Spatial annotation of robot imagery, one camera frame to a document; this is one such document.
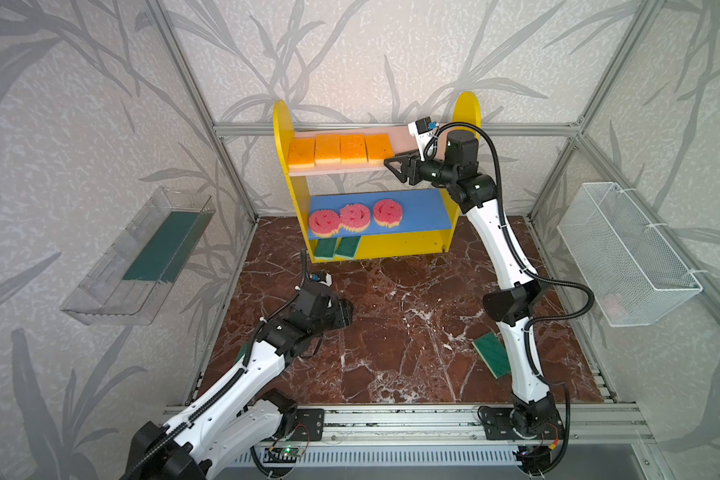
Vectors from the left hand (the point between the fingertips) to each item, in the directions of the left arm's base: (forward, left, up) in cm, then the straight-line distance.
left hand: (349, 299), depth 80 cm
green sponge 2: (+28, +4, -14) cm, 31 cm away
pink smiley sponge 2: (+29, 0, +2) cm, 29 cm away
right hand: (+28, -11, +28) cm, 41 cm away
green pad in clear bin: (+3, +41, +18) cm, 45 cm away
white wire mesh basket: (-5, -61, +20) cm, 65 cm away
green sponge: (+27, +12, -14) cm, 33 cm away
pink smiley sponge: (+26, +10, +2) cm, 28 cm away
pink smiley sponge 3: (+30, -11, +2) cm, 32 cm away
